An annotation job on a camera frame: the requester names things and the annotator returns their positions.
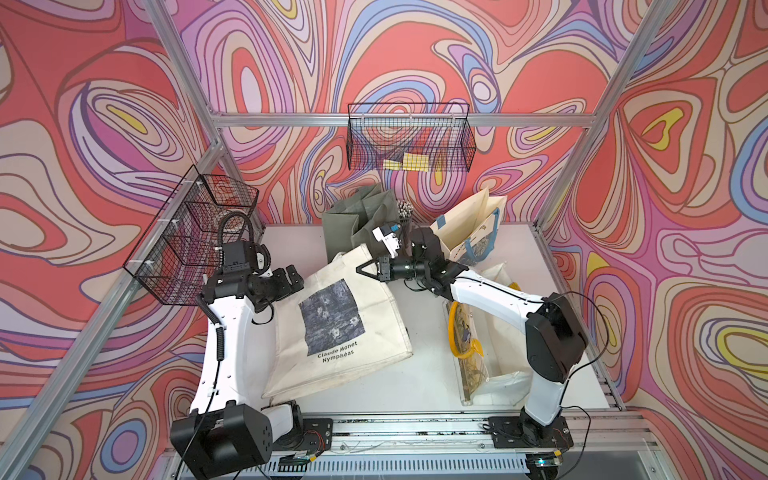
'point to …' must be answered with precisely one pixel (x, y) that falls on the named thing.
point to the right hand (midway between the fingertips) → (358, 278)
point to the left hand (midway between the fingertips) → (291, 285)
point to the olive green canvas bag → (351, 222)
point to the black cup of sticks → (405, 213)
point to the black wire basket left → (175, 252)
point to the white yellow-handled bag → (488, 354)
